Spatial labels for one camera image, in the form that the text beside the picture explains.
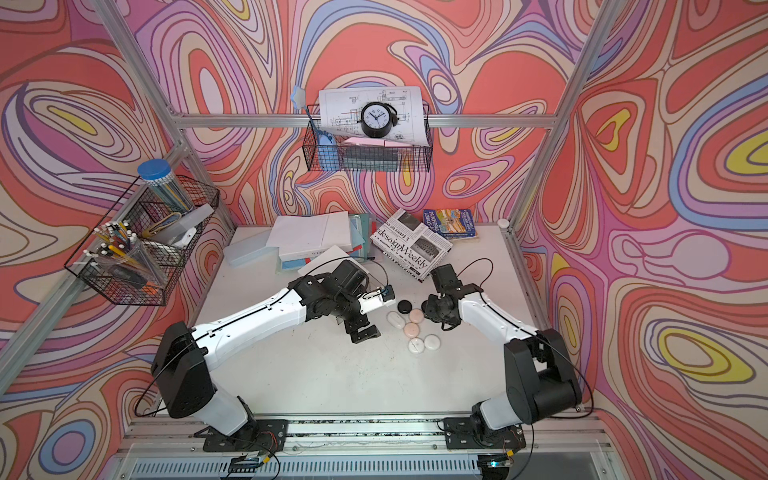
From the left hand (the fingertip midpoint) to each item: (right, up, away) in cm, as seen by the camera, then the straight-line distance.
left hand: (375, 316), depth 79 cm
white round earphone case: (+12, -10, +8) cm, 17 cm away
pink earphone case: (+13, -3, +14) cm, 19 cm away
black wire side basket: (-52, +22, -5) cm, 57 cm away
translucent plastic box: (-50, +19, +32) cm, 62 cm away
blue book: (+30, +29, +36) cm, 55 cm away
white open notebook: (-28, +23, +32) cm, 49 cm away
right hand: (+18, -3, +10) cm, 21 cm away
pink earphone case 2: (+11, -7, +11) cm, 17 cm away
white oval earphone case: (+6, -4, +13) cm, 15 cm away
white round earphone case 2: (+17, -10, +9) cm, 21 cm away
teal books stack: (-7, +22, +31) cm, 39 cm away
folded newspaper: (+12, +20, +26) cm, 35 cm away
